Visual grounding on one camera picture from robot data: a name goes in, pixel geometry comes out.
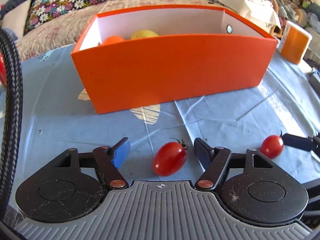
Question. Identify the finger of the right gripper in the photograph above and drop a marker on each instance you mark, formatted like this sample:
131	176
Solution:
307	144

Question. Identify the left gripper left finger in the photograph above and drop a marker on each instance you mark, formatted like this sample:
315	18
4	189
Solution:
109	160

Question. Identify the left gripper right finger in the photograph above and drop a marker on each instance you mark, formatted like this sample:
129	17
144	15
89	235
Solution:
214	161

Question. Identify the yellow lemon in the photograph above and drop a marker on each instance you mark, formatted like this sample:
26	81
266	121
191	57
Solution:
143	34

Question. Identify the red cherry tomato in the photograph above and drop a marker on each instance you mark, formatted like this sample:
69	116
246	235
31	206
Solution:
272	146
170	158

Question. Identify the orange cardboard box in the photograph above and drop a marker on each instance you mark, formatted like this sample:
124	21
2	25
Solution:
200	50

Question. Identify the large orange fruit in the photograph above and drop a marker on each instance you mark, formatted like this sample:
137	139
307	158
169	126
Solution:
112	40

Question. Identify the red soda can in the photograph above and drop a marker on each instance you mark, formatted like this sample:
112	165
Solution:
3	79

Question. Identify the pink quilted sofa cover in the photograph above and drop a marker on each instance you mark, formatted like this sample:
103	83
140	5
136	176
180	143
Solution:
66	29

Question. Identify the left floral cushion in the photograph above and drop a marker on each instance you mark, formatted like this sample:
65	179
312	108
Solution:
43	11

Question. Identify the white pillow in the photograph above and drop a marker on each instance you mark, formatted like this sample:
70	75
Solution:
15	19

